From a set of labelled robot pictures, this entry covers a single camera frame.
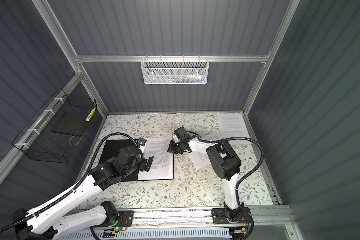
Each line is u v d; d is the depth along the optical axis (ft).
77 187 1.49
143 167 2.19
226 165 1.75
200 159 3.12
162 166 2.97
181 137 2.59
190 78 3.04
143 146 2.11
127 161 1.75
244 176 1.78
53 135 2.38
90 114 2.66
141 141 2.07
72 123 2.47
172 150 2.81
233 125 3.68
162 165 2.97
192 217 2.47
